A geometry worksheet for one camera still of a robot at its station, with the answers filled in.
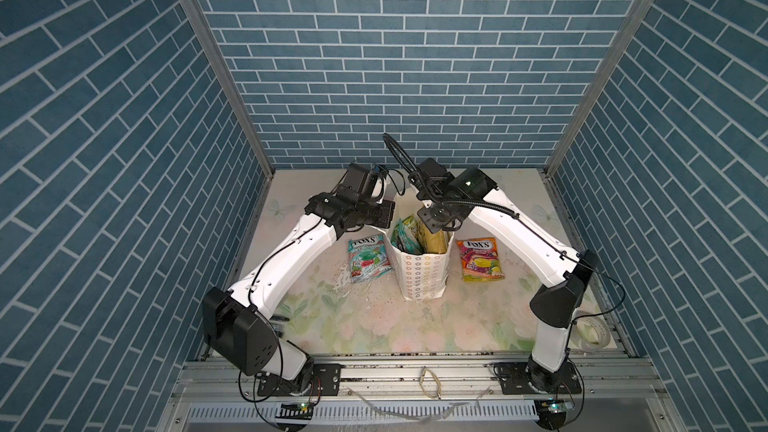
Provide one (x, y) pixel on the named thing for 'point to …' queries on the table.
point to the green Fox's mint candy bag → (368, 258)
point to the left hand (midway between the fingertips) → (393, 211)
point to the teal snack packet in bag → (403, 238)
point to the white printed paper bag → (423, 276)
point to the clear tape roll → (590, 333)
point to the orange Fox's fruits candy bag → (480, 259)
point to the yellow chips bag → (437, 242)
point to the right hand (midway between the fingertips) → (430, 212)
